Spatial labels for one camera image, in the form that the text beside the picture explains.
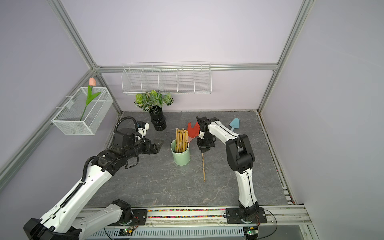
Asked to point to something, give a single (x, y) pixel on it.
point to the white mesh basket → (75, 117)
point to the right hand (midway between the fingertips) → (202, 150)
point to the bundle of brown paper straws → (181, 140)
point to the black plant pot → (158, 119)
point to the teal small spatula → (235, 123)
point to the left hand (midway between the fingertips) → (156, 141)
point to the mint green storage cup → (180, 158)
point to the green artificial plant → (147, 100)
